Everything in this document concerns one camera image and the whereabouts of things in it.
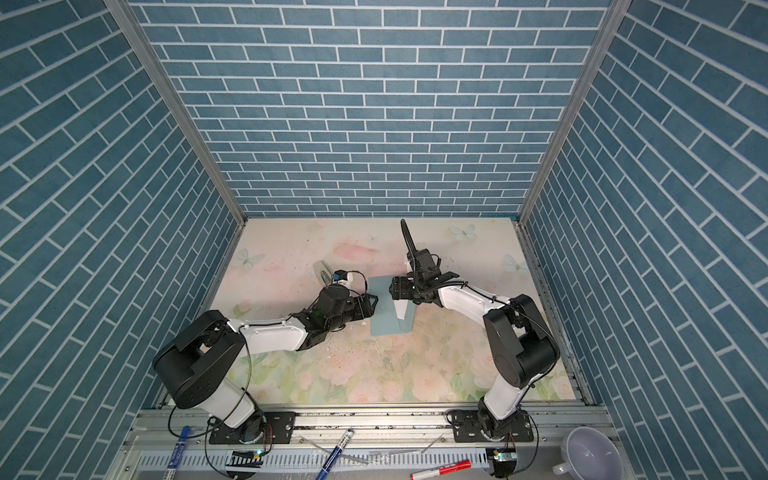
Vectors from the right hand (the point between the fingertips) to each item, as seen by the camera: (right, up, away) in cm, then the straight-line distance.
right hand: (397, 285), depth 93 cm
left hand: (-8, -4, -3) cm, 9 cm away
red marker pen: (+11, -39, -25) cm, 47 cm away
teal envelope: (-4, -11, +2) cm, 12 cm away
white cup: (+46, -37, -22) cm, 63 cm away
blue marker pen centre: (-15, -37, -24) cm, 46 cm away
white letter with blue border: (+1, -8, +3) cm, 8 cm away
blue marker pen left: (-51, -39, -26) cm, 69 cm away
